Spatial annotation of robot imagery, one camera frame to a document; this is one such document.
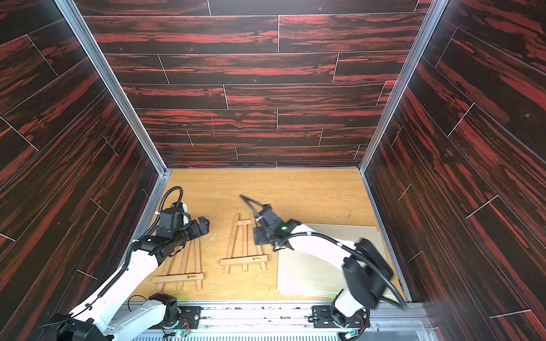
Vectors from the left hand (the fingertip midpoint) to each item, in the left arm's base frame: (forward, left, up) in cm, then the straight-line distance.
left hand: (202, 224), depth 84 cm
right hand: (0, -26, -5) cm, 26 cm away
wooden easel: (-10, -17, -11) cm, 23 cm away
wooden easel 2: (-18, +5, -8) cm, 21 cm away
